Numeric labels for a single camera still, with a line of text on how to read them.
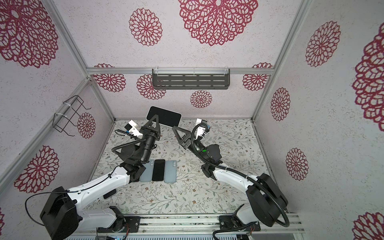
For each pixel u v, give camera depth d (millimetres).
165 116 647
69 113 781
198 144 615
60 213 394
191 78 947
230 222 741
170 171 923
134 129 620
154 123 637
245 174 491
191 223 758
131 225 733
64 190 433
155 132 590
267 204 421
